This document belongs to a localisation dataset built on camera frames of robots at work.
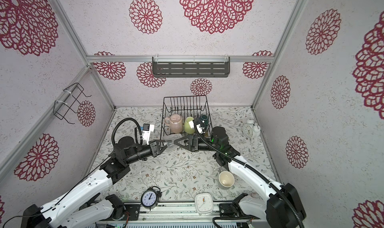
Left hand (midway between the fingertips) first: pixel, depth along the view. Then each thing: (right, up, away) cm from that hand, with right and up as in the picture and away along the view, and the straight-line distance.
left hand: (170, 144), depth 68 cm
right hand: (+3, +1, -4) cm, 5 cm away
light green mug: (+7, +6, +30) cm, 31 cm away
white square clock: (+16, -31, +6) cm, 35 cm away
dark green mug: (+18, +13, +28) cm, 36 cm away
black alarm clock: (-12, -29, +8) cm, 32 cm away
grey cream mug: (+29, -21, +13) cm, 38 cm away
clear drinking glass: (0, +2, 0) cm, 2 cm away
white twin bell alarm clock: (+48, +5, +26) cm, 55 cm away
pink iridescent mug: (-1, +10, +26) cm, 28 cm away
